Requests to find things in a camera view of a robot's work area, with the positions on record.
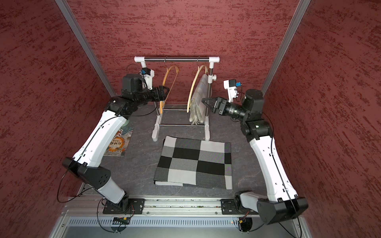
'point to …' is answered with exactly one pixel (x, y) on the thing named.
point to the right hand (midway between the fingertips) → (204, 105)
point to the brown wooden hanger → (161, 104)
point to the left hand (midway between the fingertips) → (162, 92)
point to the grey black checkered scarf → (187, 162)
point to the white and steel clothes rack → (158, 122)
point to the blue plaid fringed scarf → (198, 109)
